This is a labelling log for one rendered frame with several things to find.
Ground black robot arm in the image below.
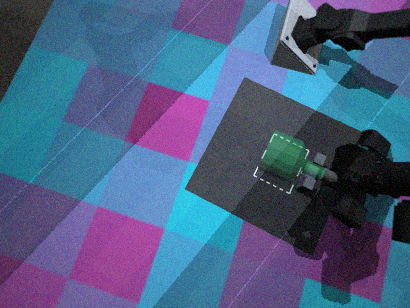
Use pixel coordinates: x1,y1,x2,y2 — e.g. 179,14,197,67
291,3,410,244

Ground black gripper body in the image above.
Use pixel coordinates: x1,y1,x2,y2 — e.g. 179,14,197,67
331,129,400,229

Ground green glass bottle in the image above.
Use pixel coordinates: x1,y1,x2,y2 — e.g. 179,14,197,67
257,130,337,182

